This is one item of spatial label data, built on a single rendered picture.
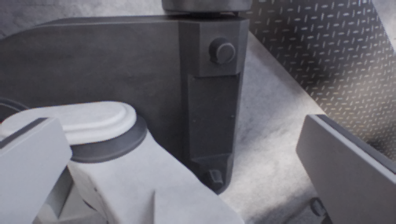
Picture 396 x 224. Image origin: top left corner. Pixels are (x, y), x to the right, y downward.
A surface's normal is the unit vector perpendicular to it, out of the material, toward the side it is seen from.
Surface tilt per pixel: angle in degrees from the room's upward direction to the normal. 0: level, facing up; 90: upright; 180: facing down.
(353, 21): 0
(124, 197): 90
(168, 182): 90
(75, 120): 90
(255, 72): 0
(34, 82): 0
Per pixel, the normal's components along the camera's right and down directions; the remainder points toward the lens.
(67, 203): 0.00, -0.87
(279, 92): 0.22, 0.48
